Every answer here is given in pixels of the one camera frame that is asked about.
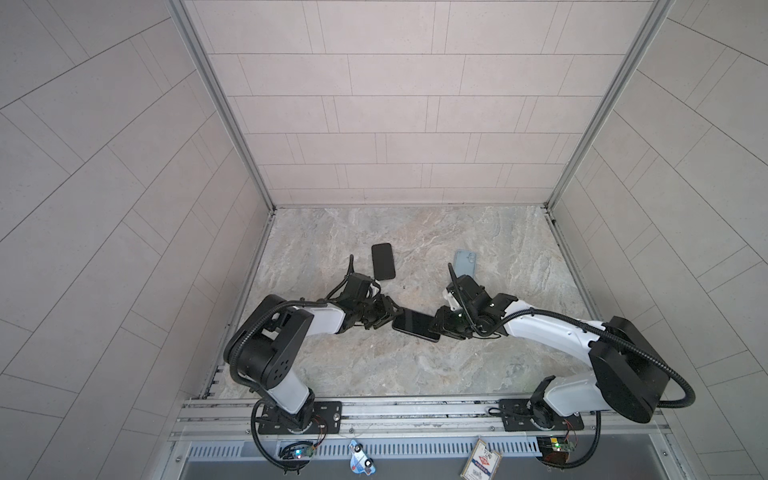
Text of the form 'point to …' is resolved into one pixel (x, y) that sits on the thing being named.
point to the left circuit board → (296, 451)
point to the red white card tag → (483, 462)
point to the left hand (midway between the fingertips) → (406, 311)
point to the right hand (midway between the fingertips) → (430, 333)
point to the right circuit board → (555, 447)
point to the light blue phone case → (465, 263)
